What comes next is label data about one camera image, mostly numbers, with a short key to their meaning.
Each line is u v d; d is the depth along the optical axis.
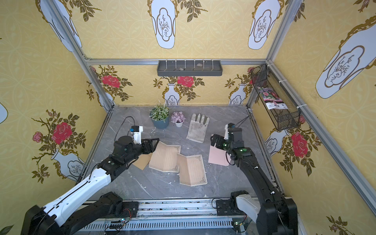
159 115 0.96
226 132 0.75
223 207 0.73
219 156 0.92
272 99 0.77
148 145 0.69
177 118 1.00
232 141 0.63
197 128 1.06
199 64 0.93
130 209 0.73
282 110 0.88
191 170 0.88
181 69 0.90
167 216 0.73
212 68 0.92
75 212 0.46
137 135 0.70
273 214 0.38
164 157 0.92
